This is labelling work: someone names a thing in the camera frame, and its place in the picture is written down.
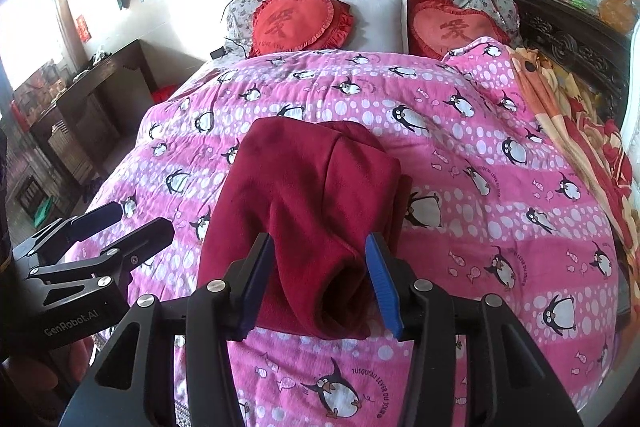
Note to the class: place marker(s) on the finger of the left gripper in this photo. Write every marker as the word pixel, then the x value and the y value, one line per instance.
pixel 117 259
pixel 95 217

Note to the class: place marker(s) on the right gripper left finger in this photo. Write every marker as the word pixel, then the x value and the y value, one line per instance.
pixel 221 311

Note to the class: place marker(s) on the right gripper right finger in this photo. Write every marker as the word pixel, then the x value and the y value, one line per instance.
pixel 419 311

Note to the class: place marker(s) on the dark red garment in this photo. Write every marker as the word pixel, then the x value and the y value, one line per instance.
pixel 318 190

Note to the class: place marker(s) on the dark wooden desk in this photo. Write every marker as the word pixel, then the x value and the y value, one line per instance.
pixel 74 120

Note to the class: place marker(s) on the pink penguin bedspread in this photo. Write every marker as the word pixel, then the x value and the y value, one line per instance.
pixel 463 164

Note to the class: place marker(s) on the red bag on floor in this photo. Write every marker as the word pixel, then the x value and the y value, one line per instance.
pixel 163 94

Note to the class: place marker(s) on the orange red floral blanket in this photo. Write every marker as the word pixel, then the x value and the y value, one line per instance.
pixel 594 149

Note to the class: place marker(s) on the right red heart pillow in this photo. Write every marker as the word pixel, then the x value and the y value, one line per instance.
pixel 436 27

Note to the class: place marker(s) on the red heart pillow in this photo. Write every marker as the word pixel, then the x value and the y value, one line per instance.
pixel 299 25
pixel 436 27

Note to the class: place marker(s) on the left red heart pillow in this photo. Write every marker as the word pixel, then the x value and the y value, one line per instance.
pixel 299 25

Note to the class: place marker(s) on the white square pillow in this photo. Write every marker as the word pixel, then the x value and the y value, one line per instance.
pixel 379 26

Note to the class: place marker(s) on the dark carved wooden headboard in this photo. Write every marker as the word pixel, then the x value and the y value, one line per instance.
pixel 584 46

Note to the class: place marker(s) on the orange plastic bag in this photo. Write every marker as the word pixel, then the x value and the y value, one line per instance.
pixel 621 15

